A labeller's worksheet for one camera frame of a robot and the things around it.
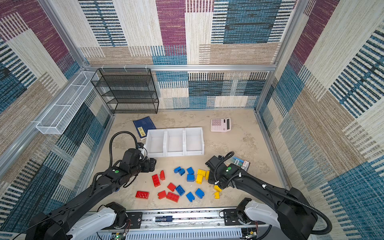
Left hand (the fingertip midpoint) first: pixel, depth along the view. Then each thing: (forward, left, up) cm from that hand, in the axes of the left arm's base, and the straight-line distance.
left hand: (150, 158), depth 84 cm
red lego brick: (-6, -6, -9) cm, 13 cm away
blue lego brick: (-4, -17, -8) cm, 19 cm away
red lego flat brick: (-18, -13, -9) cm, 24 cm away
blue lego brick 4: (-16, -27, -8) cm, 32 cm away
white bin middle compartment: (+15, -12, -9) cm, 21 cm away
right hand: (-11, -35, -7) cm, 38 cm away
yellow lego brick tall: (-7, -31, -7) cm, 33 cm away
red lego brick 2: (-17, +3, -9) cm, 19 cm away
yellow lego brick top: (-5, -29, -8) cm, 30 cm away
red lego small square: (-16, -7, -10) cm, 20 cm away
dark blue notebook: (+32, +12, -10) cm, 36 cm away
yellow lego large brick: (-15, -36, -7) cm, 40 cm away
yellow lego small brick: (-17, -36, -9) cm, 41 cm away
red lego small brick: (-12, -12, -10) cm, 19 cm away
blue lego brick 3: (-14, -16, -10) cm, 24 cm away
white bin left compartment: (+17, +1, -9) cm, 19 cm away
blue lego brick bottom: (-17, -22, -10) cm, 30 cm away
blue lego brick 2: (-7, -22, -10) cm, 25 cm away
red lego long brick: (-9, -3, -9) cm, 13 cm away
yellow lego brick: (-9, -27, -8) cm, 30 cm away
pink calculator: (+29, -44, -7) cm, 53 cm away
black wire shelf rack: (+50, +23, +8) cm, 55 cm away
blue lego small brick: (-3, -14, -9) cm, 17 cm away
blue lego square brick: (-3, -22, -10) cm, 25 cm away
